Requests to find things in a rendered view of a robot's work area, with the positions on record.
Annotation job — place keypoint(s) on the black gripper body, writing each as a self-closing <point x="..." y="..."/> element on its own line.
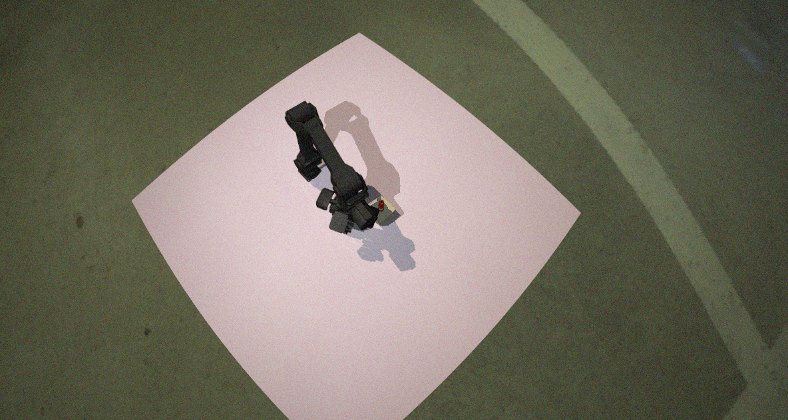
<point x="325" y="198"/>

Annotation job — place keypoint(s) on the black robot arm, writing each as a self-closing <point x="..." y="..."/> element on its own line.
<point x="304" y="120"/>

